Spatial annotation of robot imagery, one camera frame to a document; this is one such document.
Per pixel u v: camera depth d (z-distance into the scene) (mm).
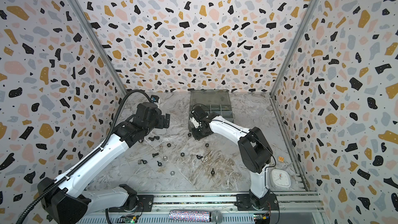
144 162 862
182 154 900
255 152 492
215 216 672
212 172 835
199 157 888
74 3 751
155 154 895
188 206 734
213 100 1288
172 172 834
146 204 734
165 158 877
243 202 734
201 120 709
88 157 432
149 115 568
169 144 942
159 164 857
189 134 980
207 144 945
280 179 792
